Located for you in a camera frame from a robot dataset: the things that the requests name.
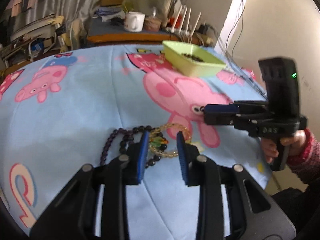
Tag person's dark pants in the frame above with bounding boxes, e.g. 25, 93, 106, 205
265, 185, 320, 240

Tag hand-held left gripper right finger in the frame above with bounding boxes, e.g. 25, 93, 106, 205
176, 131, 297, 240

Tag purple bead necklace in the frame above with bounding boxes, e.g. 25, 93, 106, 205
100, 126, 153, 167

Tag brown bead bracelet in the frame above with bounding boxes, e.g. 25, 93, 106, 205
180, 52, 204, 62

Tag person's right forearm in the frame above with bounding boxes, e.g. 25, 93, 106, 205
285, 129, 320, 185

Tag glass jar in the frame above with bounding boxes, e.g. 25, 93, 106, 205
144, 15, 162, 32

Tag stack of papers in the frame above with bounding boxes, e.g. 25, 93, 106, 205
10, 15, 65, 40

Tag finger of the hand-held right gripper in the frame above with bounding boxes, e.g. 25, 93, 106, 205
204, 112, 269, 130
205, 101, 269, 114

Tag person's right hand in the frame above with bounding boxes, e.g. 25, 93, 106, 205
260, 129, 309, 164

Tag white router with antennas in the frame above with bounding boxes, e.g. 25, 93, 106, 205
170, 5, 203, 37

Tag green plastic basin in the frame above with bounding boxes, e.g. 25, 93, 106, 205
162, 40, 227, 77

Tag wooden table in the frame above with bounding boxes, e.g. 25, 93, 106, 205
86, 17, 215, 47

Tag cartoon pig printed blanket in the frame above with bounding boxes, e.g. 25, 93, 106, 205
0, 44, 273, 238

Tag white mug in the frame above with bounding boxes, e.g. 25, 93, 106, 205
124, 12, 145, 32

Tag black cables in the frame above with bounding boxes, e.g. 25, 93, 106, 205
215, 0, 268, 98

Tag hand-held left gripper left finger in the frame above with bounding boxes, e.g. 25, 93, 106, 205
29, 131, 150, 240

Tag black bead bracelet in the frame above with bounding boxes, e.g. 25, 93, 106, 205
120, 127, 170, 168

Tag yellow bead bracelet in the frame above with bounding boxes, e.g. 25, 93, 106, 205
149, 123, 192, 158

